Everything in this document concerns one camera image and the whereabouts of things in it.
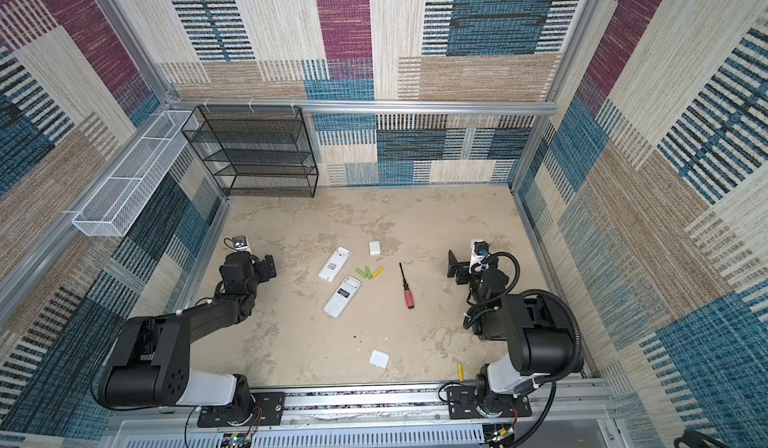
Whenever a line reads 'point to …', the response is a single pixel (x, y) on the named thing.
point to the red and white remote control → (342, 297)
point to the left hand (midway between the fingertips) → (250, 255)
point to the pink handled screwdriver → (408, 294)
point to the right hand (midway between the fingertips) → (466, 252)
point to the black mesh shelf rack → (255, 147)
